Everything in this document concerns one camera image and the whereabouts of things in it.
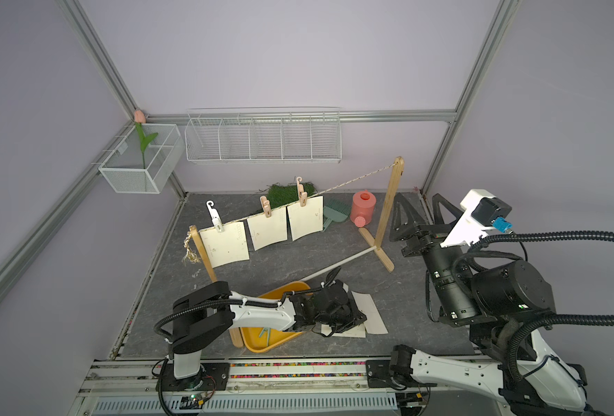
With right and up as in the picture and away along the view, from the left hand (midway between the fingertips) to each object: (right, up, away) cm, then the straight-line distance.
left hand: (370, 323), depth 76 cm
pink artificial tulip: (-77, +59, +15) cm, 98 cm away
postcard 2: (+3, -3, +6) cm, 7 cm away
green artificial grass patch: (-33, +42, +41) cm, 68 cm away
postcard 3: (-18, +31, -10) cm, 37 cm away
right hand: (+2, +34, -31) cm, 47 cm away
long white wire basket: (-36, +65, +28) cm, 79 cm away
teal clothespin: (-31, -4, +5) cm, 32 cm away
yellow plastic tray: (-34, -7, +3) cm, 34 cm away
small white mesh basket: (-75, +52, +13) cm, 92 cm away
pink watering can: (+2, +35, +26) cm, 44 cm away
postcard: (-3, -4, +4) cm, 7 cm away
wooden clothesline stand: (+8, +21, +23) cm, 32 cm away
